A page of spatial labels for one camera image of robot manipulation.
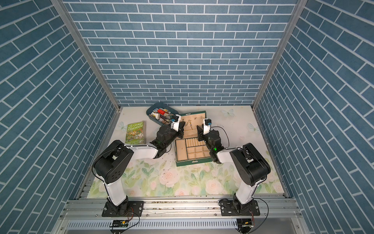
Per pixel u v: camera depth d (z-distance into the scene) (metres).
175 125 0.78
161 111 1.16
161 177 0.85
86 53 0.87
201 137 0.83
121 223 0.72
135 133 1.01
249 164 0.49
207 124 0.79
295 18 0.75
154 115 1.11
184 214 0.73
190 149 0.92
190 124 0.94
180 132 0.81
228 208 0.74
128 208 0.69
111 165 0.49
